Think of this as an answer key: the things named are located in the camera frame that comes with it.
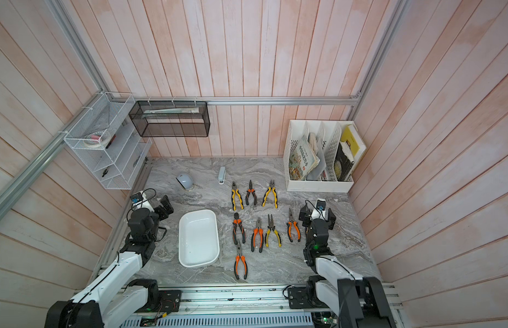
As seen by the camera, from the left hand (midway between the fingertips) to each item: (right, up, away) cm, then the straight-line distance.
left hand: (159, 201), depth 85 cm
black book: (+84, +16, +13) cm, 87 cm away
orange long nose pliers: (+34, -23, -1) cm, 41 cm away
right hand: (+68, -2, +2) cm, 68 cm away
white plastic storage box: (+16, -16, +3) cm, 23 cm away
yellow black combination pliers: (+30, 0, +17) cm, 35 cm away
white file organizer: (+71, +21, +9) cm, 75 cm away
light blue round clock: (+6, +8, +17) cm, 20 cm away
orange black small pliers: (+38, +2, +19) cm, 43 cm away
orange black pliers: (+44, -16, +4) cm, 47 cm away
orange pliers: (+33, -10, +8) cm, 35 cm away
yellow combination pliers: (+50, +5, +20) cm, 54 cm away
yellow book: (+87, +26, +6) cm, 91 cm away
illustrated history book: (+65, +18, +14) cm, 69 cm away
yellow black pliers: (+49, -13, +8) cm, 51 cm away
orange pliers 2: (+57, -12, +8) cm, 59 cm away
